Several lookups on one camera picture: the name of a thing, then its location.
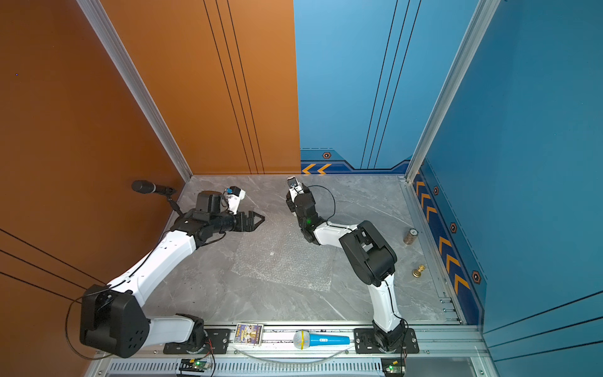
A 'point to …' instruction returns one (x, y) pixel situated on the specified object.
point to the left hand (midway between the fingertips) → (256, 214)
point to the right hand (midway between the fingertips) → (299, 185)
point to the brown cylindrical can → (411, 236)
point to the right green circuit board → (393, 367)
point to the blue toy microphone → (302, 339)
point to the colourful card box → (249, 334)
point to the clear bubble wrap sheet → (286, 256)
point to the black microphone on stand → (147, 187)
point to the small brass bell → (417, 273)
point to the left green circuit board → (194, 365)
